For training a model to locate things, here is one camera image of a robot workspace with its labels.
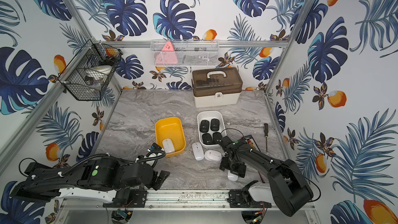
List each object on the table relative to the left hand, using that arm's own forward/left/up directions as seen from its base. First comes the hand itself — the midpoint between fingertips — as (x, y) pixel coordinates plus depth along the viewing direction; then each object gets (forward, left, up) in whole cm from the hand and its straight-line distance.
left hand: (163, 170), depth 62 cm
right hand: (+8, -31, -21) cm, 38 cm away
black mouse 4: (+28, -23, -20) cm, 41 cm away
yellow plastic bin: (+32, +5, -20) cm, 38 cm away
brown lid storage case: (+51, -22, -1) cm, 56 cm away
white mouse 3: (+5, -32, -20) cm, 38 cm away
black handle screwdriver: (+34, -55, -20) cm, 67 cm away
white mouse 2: (+16, -21, -20) cm, 33 cm away
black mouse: (+25, -18, -19) cm, 36 cm away
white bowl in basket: (+42, +41, +13) cm, 60 cm away
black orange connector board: (+27, -44, -19) cm, 55 cm away
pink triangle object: (+60, +9, +13) cm, 62 cm away
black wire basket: (+47, +56, +4) cm, 73 cm away
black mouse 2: (+34, -16, -19) cm, 42 cm away
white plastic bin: (+42, -18, -19) cm, 50 cm away
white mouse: (+18, -13, -20) cm, 30 cm away
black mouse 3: (+35, -22, -19) cm, 46 cm away
